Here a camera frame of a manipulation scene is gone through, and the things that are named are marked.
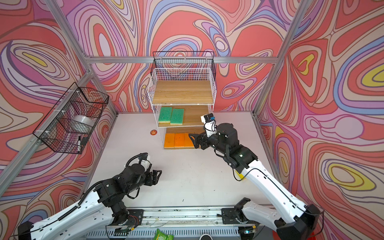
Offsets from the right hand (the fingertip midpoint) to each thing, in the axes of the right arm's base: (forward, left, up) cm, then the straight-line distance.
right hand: (198, 134), depth 69 cm
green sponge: (+18, +18, -4) cm, 26 cm away
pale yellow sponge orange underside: (-4, +5, +1) cm, 7 cm away
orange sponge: (+14, +18, -26) cm, 35 cm away
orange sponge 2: (+18, +12, -27) cm, 34 cm away
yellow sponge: (+16, +11, -4) cm, 20 cm away
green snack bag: (-36, +19, -28) cm, 50 cm away
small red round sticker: (+25, +31, -29) cm, 50 cm away
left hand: (-10, +21, -17) cm, 29 cm away
